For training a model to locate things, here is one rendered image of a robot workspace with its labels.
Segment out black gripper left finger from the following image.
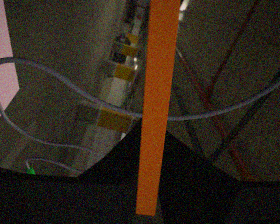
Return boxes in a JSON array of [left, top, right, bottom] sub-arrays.
[[0, 126, 142, 224]]

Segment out orange long bar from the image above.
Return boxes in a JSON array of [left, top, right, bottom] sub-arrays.
[[135, 0, 180, 216]]

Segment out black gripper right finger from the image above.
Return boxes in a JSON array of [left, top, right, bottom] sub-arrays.
[[158, 131, 280, 224]]

